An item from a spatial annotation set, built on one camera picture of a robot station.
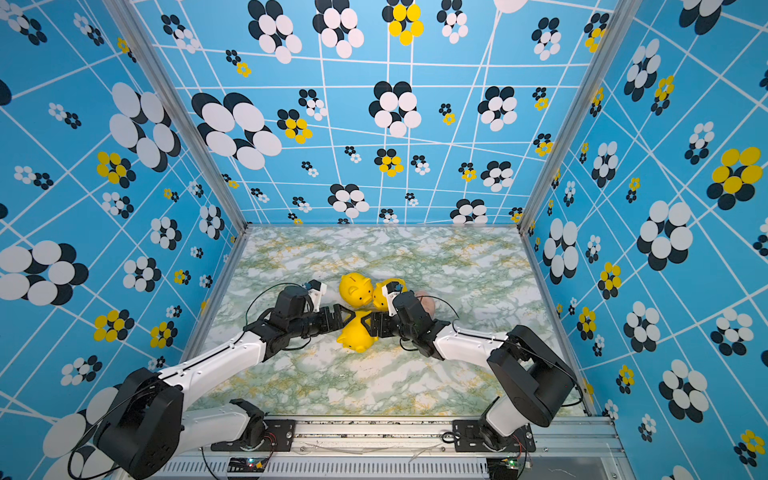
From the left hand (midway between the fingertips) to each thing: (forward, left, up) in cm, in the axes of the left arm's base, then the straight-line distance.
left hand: (350, 315), depth 84 cm
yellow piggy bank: (+9, -1, -1) cm, 9 cm away
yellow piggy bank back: (+7, -8, -2) cm, 11 cm away
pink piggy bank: (0, -21, +8) cm, 22 cm away
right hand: (0, -7, -2) cm, 7 cm away
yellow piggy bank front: (-5, -2, -2) cm, 6 cm away
